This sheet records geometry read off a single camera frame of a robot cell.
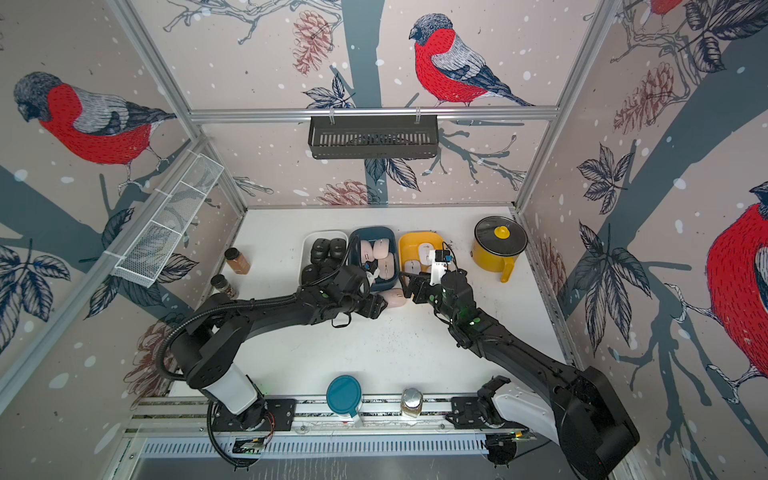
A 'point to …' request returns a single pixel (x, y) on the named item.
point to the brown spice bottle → (237, 261)
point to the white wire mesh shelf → (146, 254)
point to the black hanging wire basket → (373, 136)
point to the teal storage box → (371, 233)
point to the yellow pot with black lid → (496, 245)
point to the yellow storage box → (414, 252)
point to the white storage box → (306, 244)
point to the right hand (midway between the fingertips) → (410, 270)
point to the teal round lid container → (343, 394)
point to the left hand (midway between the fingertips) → (383, 296)
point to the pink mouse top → (394, 297)
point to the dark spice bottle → (219, 282)
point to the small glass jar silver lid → (412, 402)
